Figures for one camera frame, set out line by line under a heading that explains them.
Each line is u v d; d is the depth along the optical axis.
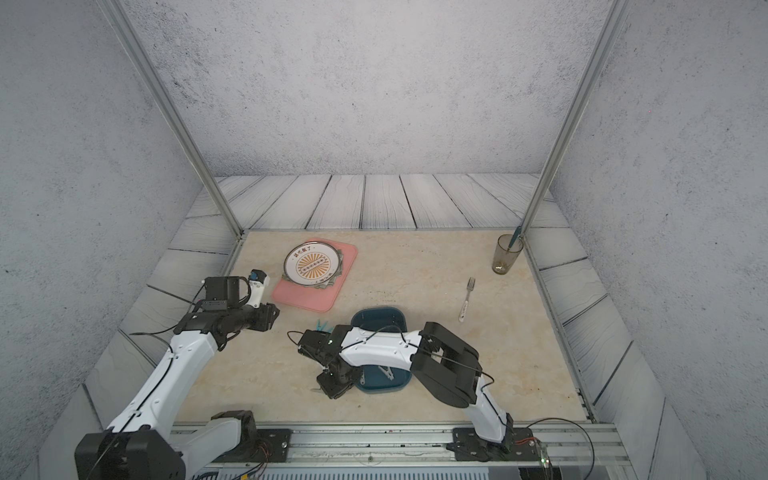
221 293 0.62
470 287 1.05
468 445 0.73
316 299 1.03
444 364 0.48
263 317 0.73
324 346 0.61
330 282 1.04
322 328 0.94
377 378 0.82
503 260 1.01
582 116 0.87
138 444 0.39
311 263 1.08
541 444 0.72
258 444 0.71
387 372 0.84
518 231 1.22
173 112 0.87
